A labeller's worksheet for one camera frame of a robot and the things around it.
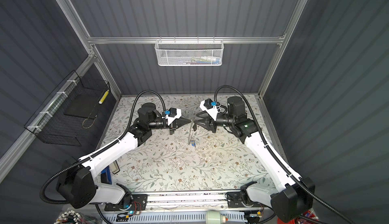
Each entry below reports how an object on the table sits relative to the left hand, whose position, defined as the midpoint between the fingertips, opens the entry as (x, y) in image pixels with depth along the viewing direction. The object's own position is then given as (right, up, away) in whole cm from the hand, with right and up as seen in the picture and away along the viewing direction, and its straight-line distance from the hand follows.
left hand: (190, 119), depth 71 cm
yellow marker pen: (-48, +11, +11) cm, 50 cm away
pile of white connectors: (-42, -36, -15) cm, 57 cm away
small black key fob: (+2, -4, 0) cm, 4 cm away
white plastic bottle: (+11, -41, -7) cm, 43 cm away
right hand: (+4, 0, -2) cm, 4 cm away
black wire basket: (-59, +3, +3) cm, 59 cm away
